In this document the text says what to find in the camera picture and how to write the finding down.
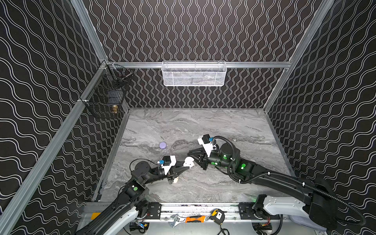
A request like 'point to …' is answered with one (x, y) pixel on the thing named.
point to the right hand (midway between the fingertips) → (188, 154)
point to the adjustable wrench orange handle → (198, 219)
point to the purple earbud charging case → (162, 145)
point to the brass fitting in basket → (115, 108)
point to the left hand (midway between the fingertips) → (189, 166)
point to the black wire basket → (105, 97)
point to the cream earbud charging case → (175, 180)
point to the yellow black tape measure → (218, 216)
